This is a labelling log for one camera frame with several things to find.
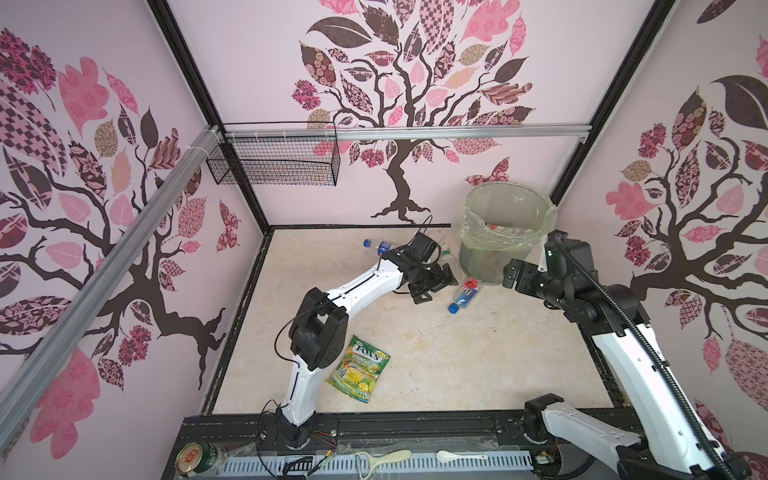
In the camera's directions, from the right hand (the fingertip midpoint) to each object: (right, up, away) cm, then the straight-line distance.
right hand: (523, 270), depth 69 cm
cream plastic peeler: (-30, -45, +2) cm, 54 cm away
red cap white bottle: (+3, +12, +27) cm, 30 cm away
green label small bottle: (-12, +3, +38) cm, 40 cm away
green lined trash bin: (+10, +16, +39) cm, 44 cm away
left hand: (-15, -7, +16) cm, 23 cm away
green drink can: (-73, -40, -7) cm, 83 cm away
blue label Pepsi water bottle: (-35, +6, +38) cm, 52 cm away
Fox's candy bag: (-40, -28, +14) cm, 51 cm away
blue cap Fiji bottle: (-6, -9, +26) cm, 28 cm away
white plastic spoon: (-19, -45, 0) cm, 48 cm away
